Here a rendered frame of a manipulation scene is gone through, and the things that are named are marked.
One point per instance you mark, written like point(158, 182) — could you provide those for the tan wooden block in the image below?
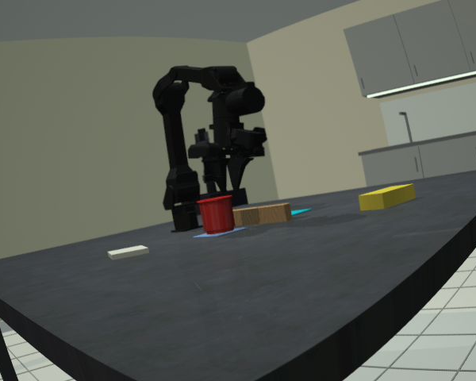
point(262, 214)

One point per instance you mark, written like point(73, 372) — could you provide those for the red cup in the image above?
point(217, 215)

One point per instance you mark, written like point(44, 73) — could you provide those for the yellow rectangular block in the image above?
point(386, 197)

